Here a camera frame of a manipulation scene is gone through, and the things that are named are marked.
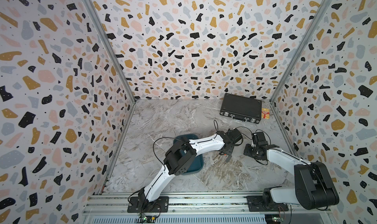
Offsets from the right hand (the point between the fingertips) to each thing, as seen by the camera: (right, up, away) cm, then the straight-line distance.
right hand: (247, 150), depth 93 cm
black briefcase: (+2, +28, +20) cm, 34 cm away
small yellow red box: (+21, +23, +20) cm, 37 cm away
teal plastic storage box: (-32, -5, -5) cm, 33 cm away
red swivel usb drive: (-15, -1, -6) cm, 16 cm away
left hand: (-12, +1, -2) cm, 12 cm away
